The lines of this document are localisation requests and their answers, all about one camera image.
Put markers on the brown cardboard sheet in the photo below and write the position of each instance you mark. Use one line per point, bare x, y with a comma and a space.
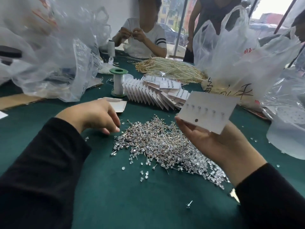
19, 101

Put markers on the pile of pearl strands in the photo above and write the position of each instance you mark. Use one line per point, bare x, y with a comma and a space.
171, 69

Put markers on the green spool of white thread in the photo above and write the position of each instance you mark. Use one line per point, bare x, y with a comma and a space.
118, 83

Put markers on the person's right forearm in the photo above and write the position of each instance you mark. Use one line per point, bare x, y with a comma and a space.
271, 200

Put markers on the white red-printed plastic bag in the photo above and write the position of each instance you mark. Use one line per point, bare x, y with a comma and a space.
71, 19

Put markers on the white thread cone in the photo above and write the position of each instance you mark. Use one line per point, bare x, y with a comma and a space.
111, 48

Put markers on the clear plastic earring backs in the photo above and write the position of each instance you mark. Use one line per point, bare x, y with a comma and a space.
214, 174

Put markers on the pile of silver stud earrings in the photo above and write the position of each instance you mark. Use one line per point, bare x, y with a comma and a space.
152, 140

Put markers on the white handwritten plastic bag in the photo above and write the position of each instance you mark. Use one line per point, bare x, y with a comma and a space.
245, 59

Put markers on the person's left hand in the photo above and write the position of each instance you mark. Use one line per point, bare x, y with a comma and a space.
93, 114

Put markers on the single ear stud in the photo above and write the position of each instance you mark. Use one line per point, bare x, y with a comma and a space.
188, 205

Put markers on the white earring card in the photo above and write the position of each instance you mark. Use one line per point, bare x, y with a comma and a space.
214, 126

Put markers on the row of white cards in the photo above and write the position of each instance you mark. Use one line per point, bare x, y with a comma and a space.
147, 92

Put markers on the translucent white plastic bag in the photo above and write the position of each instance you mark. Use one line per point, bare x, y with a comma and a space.
12, 57

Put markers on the black-lidded jar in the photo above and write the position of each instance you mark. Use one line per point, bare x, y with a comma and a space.
9, 52

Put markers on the small gold foil scrap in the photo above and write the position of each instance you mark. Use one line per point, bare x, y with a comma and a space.
234, 195

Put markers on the person's right hand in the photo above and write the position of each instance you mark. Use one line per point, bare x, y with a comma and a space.
226, 152

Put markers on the person's left forearm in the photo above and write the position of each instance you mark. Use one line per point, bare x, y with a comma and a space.
40, 174

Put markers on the large clear plastic bag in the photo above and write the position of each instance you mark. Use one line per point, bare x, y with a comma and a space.
62, 73

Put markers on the dark parked car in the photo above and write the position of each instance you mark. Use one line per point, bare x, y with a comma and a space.
171, 33

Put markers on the orange and black tool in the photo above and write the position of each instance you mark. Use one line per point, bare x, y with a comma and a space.
257, 113

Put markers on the heap of clear plastic bags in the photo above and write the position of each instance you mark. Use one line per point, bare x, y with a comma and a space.
288, 90

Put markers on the small bag of pearls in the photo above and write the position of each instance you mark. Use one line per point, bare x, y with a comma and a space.
107, 68

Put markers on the clear plastic bowl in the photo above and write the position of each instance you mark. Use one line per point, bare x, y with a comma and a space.
288, 140

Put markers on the large white studded card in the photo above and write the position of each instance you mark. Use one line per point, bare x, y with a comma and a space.
2, 115

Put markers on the stack of white cards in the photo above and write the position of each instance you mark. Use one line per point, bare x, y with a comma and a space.
121, 106

